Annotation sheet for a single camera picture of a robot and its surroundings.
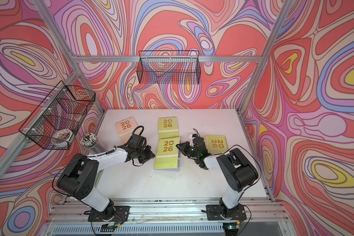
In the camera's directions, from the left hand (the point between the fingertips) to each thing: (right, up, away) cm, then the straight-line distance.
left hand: (157, 155), depth 91 cm
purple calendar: (+11, -8, -3) cm, 14 cm away
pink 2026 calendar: (-27, +16, +16) cm, 35 cm away
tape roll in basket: (-43, +14, -20) cm, 49 cm away
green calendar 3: (+6, 0, -2) cm, 7 cm away
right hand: (+12, +4, 0) cm, 12 cm away
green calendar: (+5, +17, +17) cm, 25 cm away
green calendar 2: (+39, +6, +8) cm, 40 cm away
